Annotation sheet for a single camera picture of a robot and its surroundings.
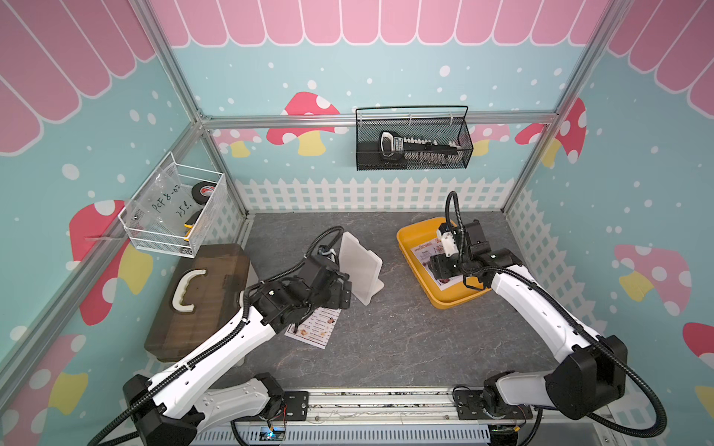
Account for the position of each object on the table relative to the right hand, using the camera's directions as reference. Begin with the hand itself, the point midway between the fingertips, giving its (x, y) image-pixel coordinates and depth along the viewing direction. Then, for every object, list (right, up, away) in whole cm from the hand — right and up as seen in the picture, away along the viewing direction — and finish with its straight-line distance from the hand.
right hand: (439, 263), depth 84 cm
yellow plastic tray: (-1, +10, +23) cm, 25 cm away
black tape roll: (-70, +21, -4) cm, 73 cm away
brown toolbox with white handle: (-70, -10, -4) cm, 71 cm away
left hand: (-30, -7, -10) cm, 33 cm away
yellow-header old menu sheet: (-38, -21, +6) cm, 44 cm away
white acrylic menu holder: (-23, -2, +4) cm, 24 cm away
